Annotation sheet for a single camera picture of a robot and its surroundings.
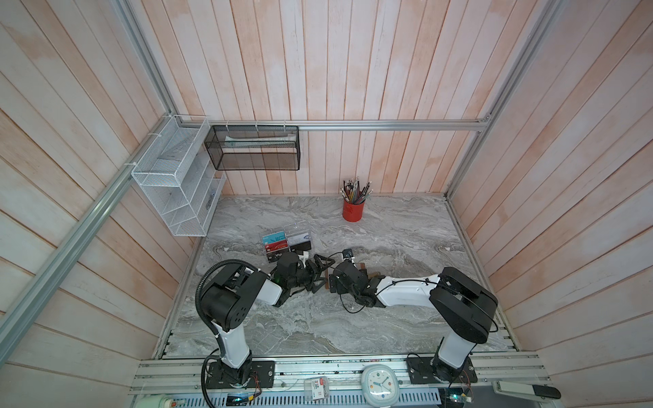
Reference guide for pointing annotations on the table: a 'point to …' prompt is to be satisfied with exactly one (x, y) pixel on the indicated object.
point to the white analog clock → (380, 386)
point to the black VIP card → (274, 256)
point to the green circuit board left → (237, 399)
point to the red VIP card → (275, 246)
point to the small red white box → (316, 388)
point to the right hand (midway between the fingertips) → (340, 275)
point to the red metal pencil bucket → (352, 212)
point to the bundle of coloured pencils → (350, 190)
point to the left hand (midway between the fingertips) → (333, 273)
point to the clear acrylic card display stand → (291, 230)
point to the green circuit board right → (457, 394)
